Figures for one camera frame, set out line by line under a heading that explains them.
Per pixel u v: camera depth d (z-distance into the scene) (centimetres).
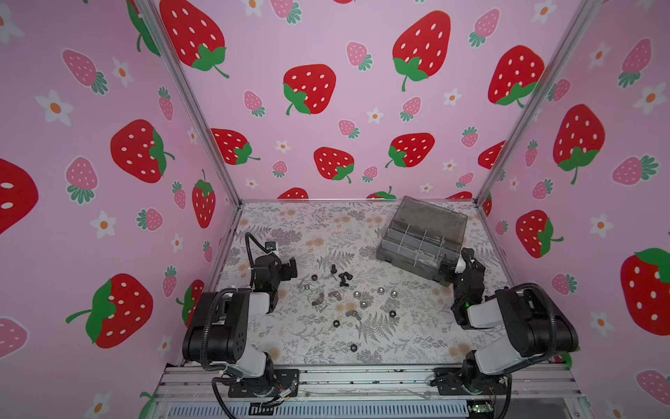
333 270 98
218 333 46
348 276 95
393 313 88
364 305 90
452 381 73
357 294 93
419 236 105
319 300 90
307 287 93
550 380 77
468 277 83
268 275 74
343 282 95
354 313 86
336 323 86
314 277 96
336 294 90
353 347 80
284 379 75
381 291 93
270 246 83
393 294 92
